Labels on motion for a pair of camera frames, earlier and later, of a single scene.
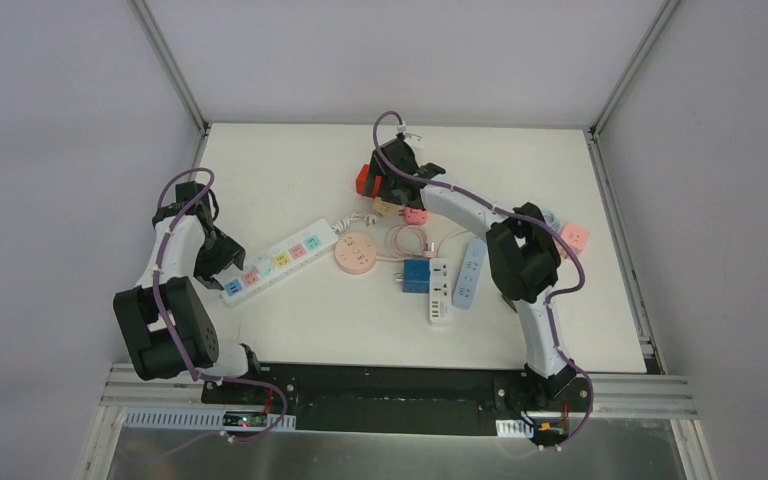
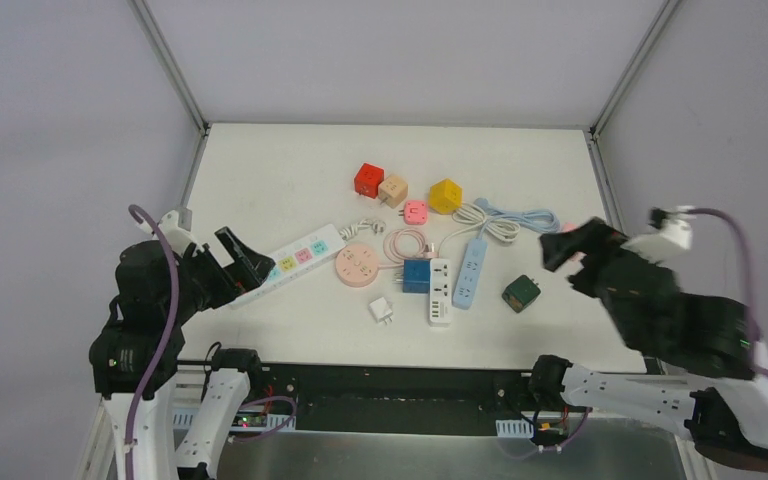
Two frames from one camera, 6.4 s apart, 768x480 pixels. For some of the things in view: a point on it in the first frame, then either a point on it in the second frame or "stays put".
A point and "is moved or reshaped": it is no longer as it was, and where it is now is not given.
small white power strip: (440, 293) stays put
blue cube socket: (416, 276) stays put
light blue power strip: (469, 274) stays put
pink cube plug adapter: (415, 216) stays put
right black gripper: (389, 187) to (598, 263)
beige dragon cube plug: (386, 209) is moved or reshaped
